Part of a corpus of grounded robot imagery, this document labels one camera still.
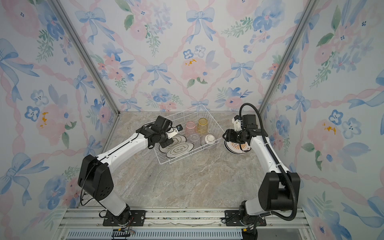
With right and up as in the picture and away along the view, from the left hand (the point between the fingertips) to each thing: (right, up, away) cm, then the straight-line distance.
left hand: (168, 135), depth 87 cm
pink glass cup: (+13, +4, +10) cm, 17 cm away
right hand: (+35, 0, -1) cm, 35 cm away
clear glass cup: (+16, -3, +5) cm, 17 cm away
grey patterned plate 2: (+6, -9, +2) cm, 11 cm away
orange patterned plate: (+42, -9, +11) cm, 44 cm away
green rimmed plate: (+42, -12, +8) cm, 45 cm away
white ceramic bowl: (+25, -2, +8) cm, 26 cm away
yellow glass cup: (+21, +5, +16) cm, 27 cm away
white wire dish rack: (+14, +15, +26) cm, 33 cm away
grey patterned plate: (+6, -2, +3) cm, 7 cm away
